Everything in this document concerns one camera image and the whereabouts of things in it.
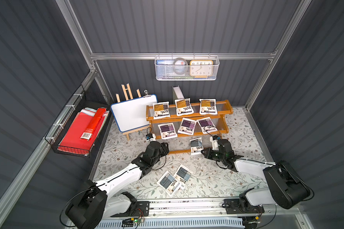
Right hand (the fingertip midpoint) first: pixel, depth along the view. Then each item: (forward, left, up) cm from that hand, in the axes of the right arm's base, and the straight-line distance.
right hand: (201, 152), depth 89 cm
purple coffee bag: (+9, +21, +11) cm, 26 cm away
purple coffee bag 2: (+12, +9, +11) cm, 19 cm away
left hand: (0, +22, +7) cm, 23 cm away
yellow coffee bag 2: (+15, +12, +25) cm, 32 cm away
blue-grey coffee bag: (-13, +12, -5) cm, 18 cm away
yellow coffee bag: (+13, +25, +25) cm, 37 cm away
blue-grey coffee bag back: (+5, +3, -1) cm, 6 cm away
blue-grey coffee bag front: (-18, +20, -4) cm, 27 cm away
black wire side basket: (+30, +72, +18) cm, 80 cm away
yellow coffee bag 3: (+15, -2, +26) cm, 30 cm away
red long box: (+3, +59, +25) cm, 64 cm away
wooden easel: (+27, +48, +26) cm, 61 cm away
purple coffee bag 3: (+13, -3, +11) cm, 17 cm away
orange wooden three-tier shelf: (+9, +12, -6) cm, 16 cm away
